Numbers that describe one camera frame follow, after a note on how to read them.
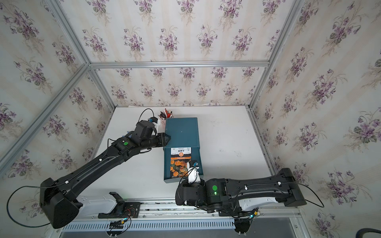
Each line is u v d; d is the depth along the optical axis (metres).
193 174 0.57
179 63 0.94
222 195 0.43
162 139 0.66
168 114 1.00
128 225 0.70
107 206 0.61
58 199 0.37
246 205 0.59
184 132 0.78
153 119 0.69
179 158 0.76
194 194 0.46
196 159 0.76
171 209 0.75
